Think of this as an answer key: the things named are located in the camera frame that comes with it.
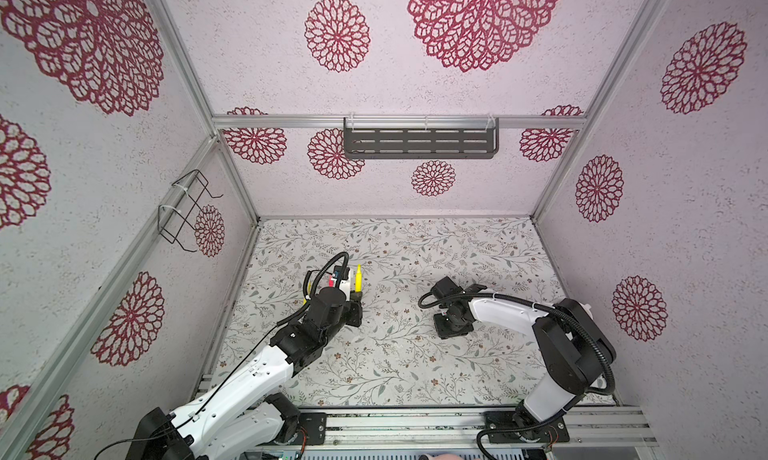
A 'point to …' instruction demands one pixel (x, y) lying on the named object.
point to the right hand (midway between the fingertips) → (442, 328)
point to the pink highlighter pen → (332, 282)
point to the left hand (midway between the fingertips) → (357, 298)
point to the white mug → (586, 308)
